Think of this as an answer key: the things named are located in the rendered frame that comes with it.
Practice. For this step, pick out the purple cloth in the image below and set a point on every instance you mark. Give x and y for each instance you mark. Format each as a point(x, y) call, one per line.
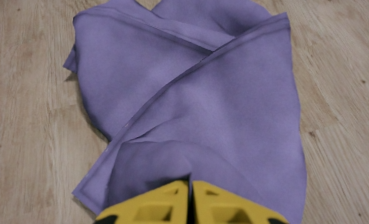
point(193, 90)

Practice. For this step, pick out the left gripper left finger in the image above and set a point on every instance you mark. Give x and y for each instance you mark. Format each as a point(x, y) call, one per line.
point(165, 205)

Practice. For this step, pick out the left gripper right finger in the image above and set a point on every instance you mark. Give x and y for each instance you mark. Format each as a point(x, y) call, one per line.
point(213, 205)

